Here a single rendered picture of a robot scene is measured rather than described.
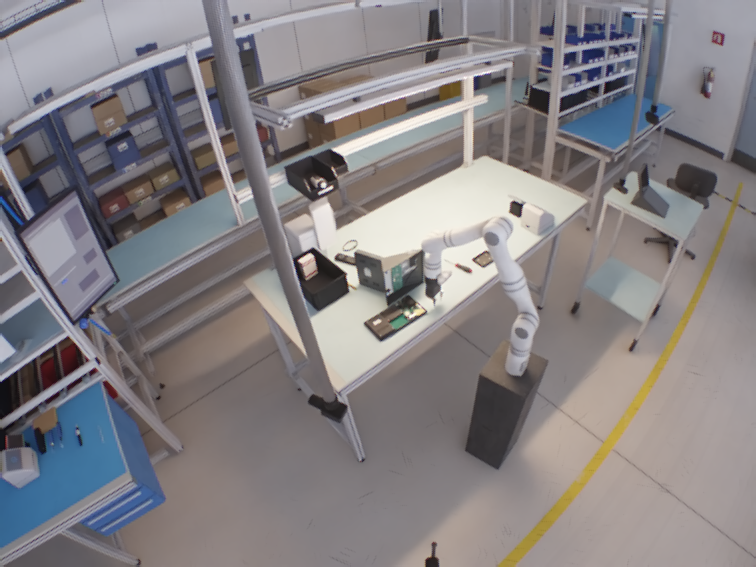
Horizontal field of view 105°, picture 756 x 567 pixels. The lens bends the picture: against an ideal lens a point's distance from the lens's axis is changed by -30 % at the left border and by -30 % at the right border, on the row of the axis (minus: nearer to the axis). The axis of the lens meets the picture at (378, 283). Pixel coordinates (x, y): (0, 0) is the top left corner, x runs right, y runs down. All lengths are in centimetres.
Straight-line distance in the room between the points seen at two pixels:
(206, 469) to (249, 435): 38
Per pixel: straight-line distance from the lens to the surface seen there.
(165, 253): 295
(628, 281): 339
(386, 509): 246
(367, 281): 198
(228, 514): 269
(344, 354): 175
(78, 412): 233
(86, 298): 183
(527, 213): 235
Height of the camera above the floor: 237
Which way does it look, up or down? 43 degrees down
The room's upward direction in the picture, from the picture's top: 8 degrees counter-clockwise
